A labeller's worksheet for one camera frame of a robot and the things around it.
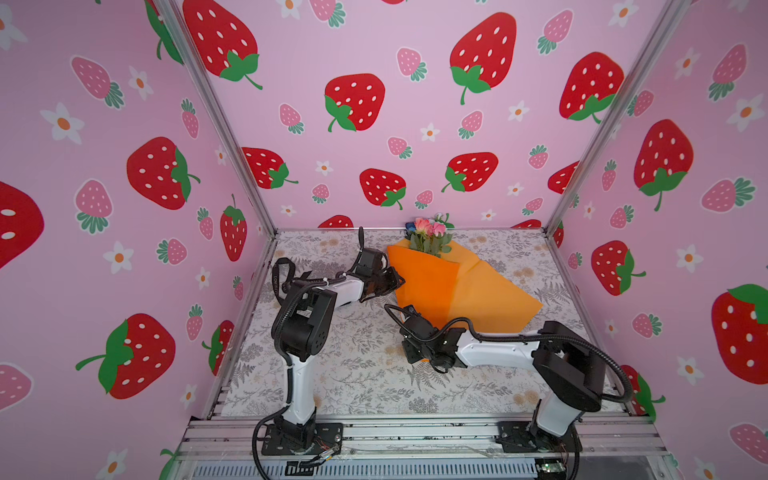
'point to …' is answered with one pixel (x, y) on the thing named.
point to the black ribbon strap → (302, 278)
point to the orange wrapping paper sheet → (440, 290)
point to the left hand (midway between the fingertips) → (406, 279)
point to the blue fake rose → (410, 226)
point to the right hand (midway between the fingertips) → (405, 343)
